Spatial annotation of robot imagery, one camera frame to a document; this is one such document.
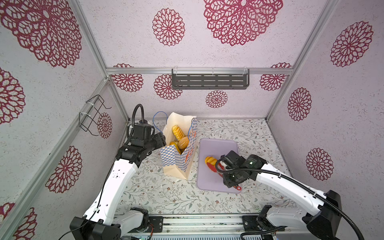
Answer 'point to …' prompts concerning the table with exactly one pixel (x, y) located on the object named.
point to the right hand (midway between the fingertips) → (225, 180)
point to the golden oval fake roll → (183, 142)
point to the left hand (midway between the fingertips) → (159, 141)
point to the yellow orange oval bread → (175, 143)
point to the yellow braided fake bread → (178, 132)
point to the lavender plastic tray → (207, 179)
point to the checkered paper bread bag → (174, 163)
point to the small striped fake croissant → (211, 160)
